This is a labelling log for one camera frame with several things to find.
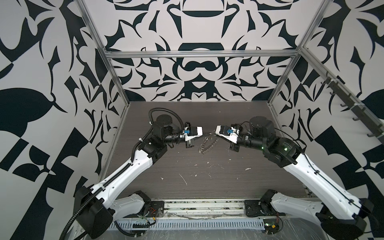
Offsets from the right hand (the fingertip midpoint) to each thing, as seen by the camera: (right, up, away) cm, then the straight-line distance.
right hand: (219, 130), depth 63 cm
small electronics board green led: (+26, -45, +8) cm, 53 cm away
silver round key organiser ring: (-7, -8, 0) cm, 10 cm away
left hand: (-4, +1, -1) cm, 5 cm away
